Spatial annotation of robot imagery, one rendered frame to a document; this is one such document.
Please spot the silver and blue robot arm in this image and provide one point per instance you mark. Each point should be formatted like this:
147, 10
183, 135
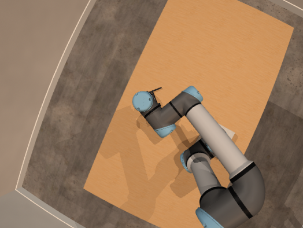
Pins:
220, 207

